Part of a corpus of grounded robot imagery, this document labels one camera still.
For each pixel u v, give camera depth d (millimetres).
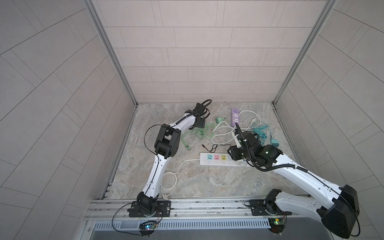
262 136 960
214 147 934
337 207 376
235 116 1051
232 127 1020
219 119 1049
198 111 784
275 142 937
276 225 679
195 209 723
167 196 739
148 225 644
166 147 606
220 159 847
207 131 998
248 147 569
